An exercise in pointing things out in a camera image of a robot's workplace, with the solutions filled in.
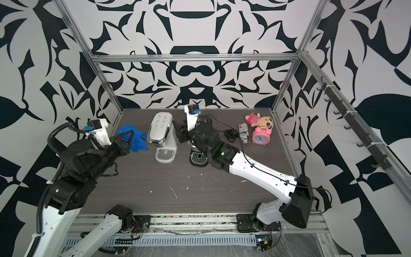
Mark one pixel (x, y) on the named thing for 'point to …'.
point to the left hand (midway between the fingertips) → (130, 129)
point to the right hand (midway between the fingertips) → (177, 117)
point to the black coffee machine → (199, 156)
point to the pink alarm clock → (260, 136)
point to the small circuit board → (265, 245)
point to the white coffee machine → (162, 133)
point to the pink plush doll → (257, 121)
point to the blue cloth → (139, 142)
